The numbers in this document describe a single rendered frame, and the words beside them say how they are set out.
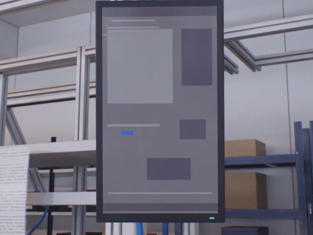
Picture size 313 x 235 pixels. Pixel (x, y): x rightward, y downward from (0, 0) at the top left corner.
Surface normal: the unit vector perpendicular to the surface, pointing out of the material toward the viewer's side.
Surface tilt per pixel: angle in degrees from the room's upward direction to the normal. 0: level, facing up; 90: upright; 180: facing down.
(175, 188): 101
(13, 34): 90
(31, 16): 180
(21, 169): 87
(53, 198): 90
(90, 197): 90
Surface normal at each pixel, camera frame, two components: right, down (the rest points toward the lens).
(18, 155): -0.44, -0.23
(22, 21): 0.00, 0.98
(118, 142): -0.03, -0.01
